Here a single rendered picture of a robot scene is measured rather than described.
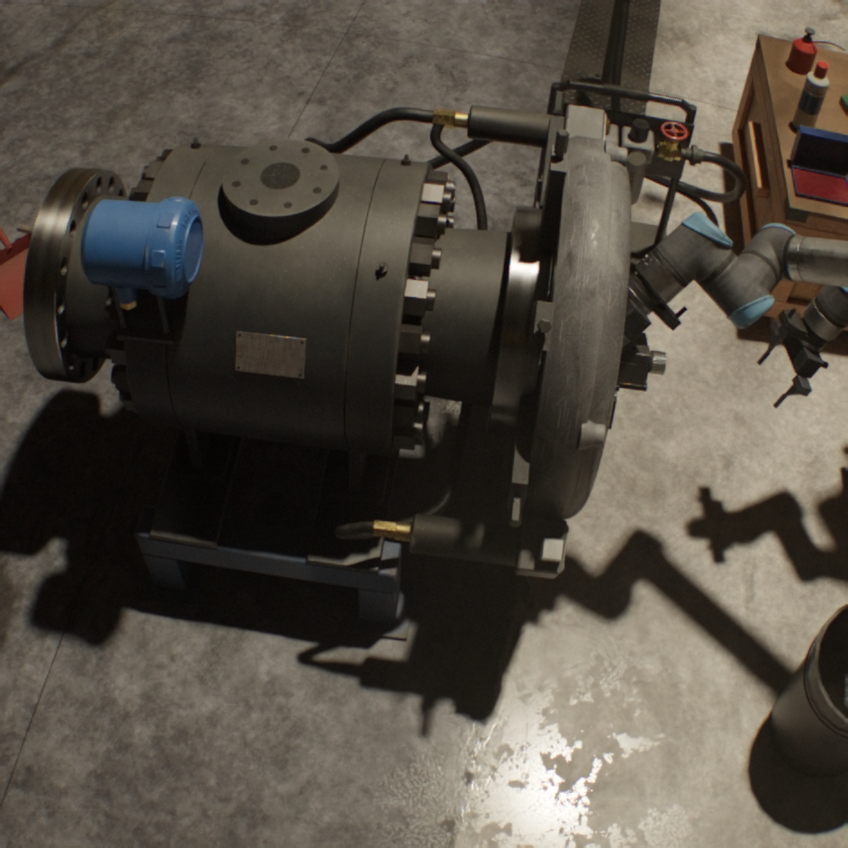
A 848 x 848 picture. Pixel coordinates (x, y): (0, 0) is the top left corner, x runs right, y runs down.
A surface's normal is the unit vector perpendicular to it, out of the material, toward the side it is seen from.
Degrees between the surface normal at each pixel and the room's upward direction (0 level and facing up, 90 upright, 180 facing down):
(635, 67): 0
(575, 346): 44
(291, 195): 0
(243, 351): 62
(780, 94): 0
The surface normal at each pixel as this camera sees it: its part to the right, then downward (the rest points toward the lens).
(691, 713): 0.06, -0.56
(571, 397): -0.05, 0.39
